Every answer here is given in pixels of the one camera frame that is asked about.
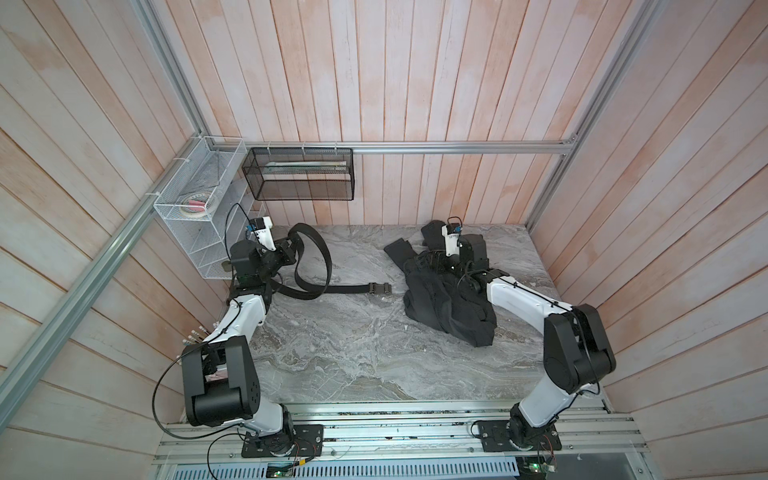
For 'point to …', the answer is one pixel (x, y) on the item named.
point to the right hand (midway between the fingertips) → (431, 251)
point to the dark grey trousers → (435, 295)
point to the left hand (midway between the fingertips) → (300, 237)
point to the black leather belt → (300, 290)
